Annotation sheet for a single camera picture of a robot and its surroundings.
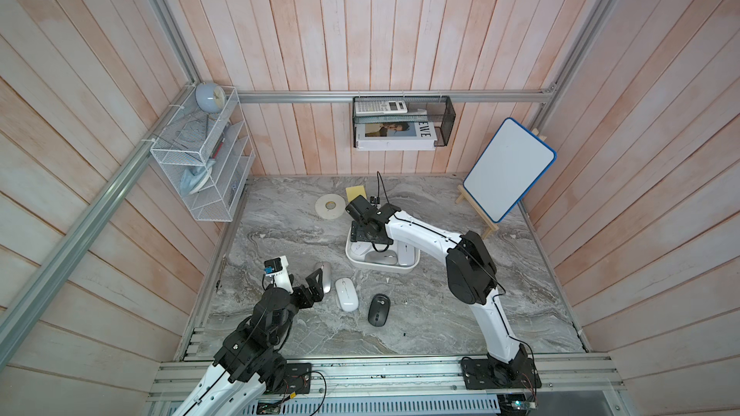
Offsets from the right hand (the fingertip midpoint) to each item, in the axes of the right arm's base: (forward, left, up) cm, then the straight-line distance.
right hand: (365, 234), depth 96 cm
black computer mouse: (-24, -5, -3) cm, 25 cm away
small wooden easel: (+4, -42, +2) cm, 43 cm away
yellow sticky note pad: (+23, +5, -5) cm, 24 cm away
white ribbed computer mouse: (-5, +2, -3) cm, 5 cm away
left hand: (-20, +15, +9) cm, 26 cm away
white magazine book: (+24, -10, +23) cm, 35 cm away
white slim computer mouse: (-20, +5, -2) cm, 21 cm away
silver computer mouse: (-12, +13, -6) cm, 19 cm away
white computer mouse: (-5, -14, -3) cm, 15 cm away
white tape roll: (+16, +14, -5) cm, 22 cm away
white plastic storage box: (-7, -7, -4) cm, 10 cm away
